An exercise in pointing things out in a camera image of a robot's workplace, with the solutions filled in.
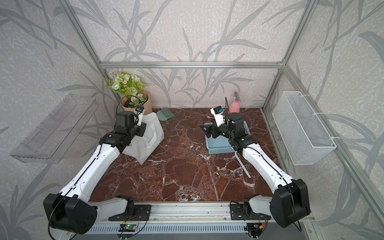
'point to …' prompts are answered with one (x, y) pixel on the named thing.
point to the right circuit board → (254, 229)
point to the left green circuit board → (127, 228)
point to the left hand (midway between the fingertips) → (140, 121)
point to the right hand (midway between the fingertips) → (207, 122)
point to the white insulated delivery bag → (140, 147)
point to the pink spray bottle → (235, 107)
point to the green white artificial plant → (128, 84)
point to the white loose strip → (242, 164)
